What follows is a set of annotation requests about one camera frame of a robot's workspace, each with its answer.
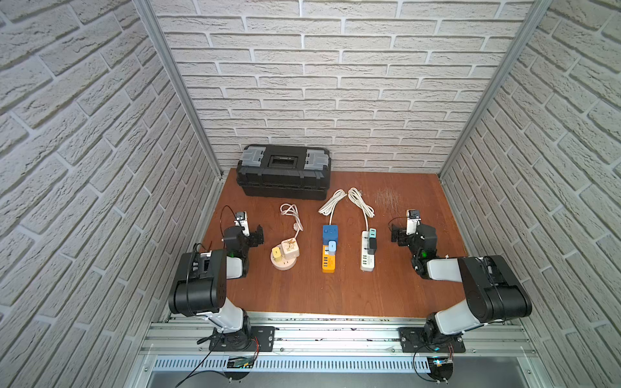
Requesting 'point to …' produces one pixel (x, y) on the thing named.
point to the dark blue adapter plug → (330, 233)
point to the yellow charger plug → (277, 254)
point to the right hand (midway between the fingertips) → (408, 223)
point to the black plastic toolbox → (284, 171)
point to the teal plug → (373, 233)
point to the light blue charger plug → (331, 247)
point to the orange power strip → (328, 262)
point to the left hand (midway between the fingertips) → (249, 222)
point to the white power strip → (367, 260)
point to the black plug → (372, 246)
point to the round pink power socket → (281, 263)
